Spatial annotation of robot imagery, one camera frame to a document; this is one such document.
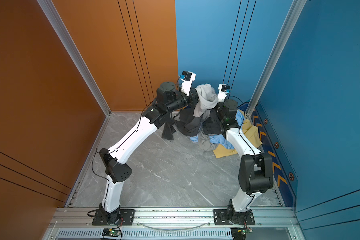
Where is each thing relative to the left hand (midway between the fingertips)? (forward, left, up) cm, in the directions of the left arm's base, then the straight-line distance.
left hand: (204, 87), depth 66 cm
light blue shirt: (+1, -15, -41) cm, 43 cm away
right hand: (+10, -4, -10) cm, 15 cm away
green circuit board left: (-49, +44, -48) cm, 82 cm away
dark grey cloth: (+7, +7, -34) cm, 35 cm away
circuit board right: (-48, -22, -46) cm, 70 cm away
